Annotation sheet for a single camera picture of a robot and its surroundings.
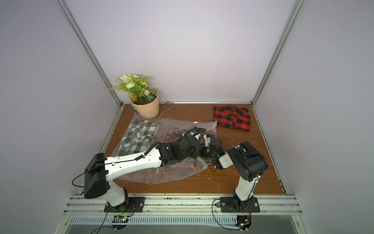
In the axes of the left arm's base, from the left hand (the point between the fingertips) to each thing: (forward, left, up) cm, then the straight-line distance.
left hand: (201, 145), depth 76 cm
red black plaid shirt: (+32, -25, -15) cm, 43 cm away
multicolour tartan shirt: (+17, +18, -15) cm, 28 cm away
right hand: (+8, +5, -12) cm, 15 cm away
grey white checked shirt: (+14, +43, -16) cm, 48 cm away
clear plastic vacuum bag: (-10, +26, -17) cm, 33 cm away
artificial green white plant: (+36, +41, +10) cm, 56 cm away
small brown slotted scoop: (+44, +26, -16) cm, 54 cm away
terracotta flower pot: (+31, +37, -3) cm, 48 cm away
